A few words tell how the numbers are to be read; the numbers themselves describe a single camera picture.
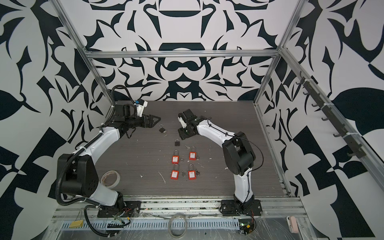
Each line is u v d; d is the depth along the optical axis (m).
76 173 0.43
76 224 0.70
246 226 0.71
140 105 0.77
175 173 0.85
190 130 0.66
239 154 0.50
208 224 0.71
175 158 0.89
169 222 0.71
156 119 0.81
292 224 0.68
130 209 0.73
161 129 1.05
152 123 0.76
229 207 0.74
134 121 0.73
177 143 0.96
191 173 0.85
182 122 0.81
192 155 0.92
